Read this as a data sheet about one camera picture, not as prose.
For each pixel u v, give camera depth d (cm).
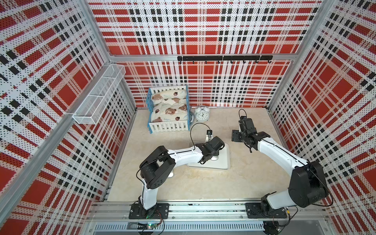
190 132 108
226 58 90
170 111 106
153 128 102
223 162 91
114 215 74
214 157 95
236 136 80
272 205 62
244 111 76
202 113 107
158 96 108
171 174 86
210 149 69
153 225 69
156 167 49
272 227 69
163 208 76
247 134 67
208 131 81
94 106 90
